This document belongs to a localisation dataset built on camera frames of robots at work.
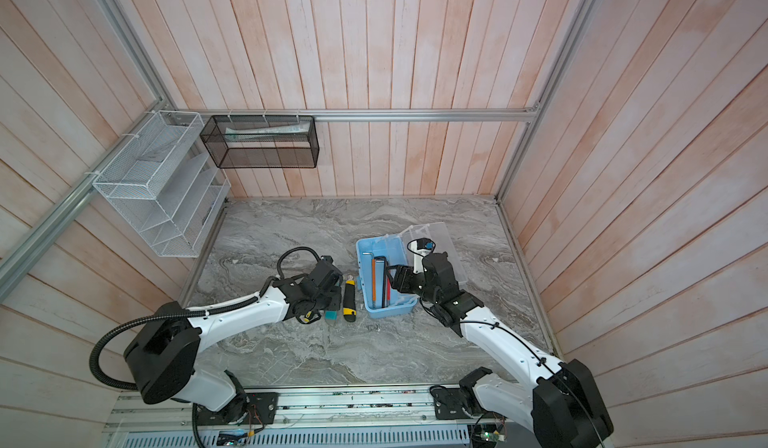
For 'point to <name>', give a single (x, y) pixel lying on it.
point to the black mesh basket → (262, 141)
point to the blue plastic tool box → (374, 256)
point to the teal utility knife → (331, 314)
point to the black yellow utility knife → (349, 300)
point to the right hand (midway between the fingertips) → (393, 269)
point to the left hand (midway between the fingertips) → (335, 301)
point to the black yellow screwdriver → (307, 318)
